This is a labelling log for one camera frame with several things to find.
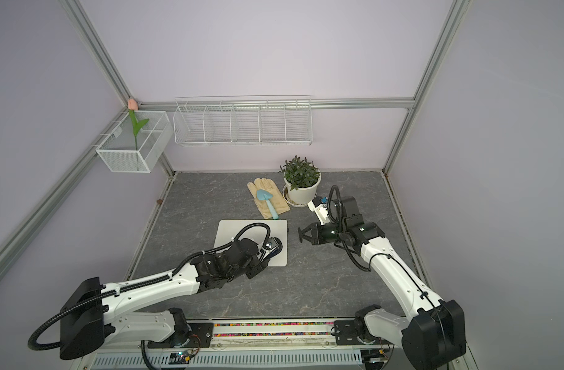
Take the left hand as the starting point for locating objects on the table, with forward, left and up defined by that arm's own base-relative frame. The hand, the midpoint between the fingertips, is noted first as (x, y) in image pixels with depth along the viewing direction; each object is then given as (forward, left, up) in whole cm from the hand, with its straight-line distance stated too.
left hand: (262, 252), depth 79 cm
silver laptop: (+18, +16, -13) cm, 27 cm away
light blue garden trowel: (+34, +1, -10) cm, 35 cm away
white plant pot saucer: (+32, -11, -11) cm, 36 cm away
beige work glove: (+31, -6, -12) cm, 34 cm away
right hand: (+3, -14, +7) cm, 16 cm away
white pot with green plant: (+29, -17, +5) cm, 34 cm away
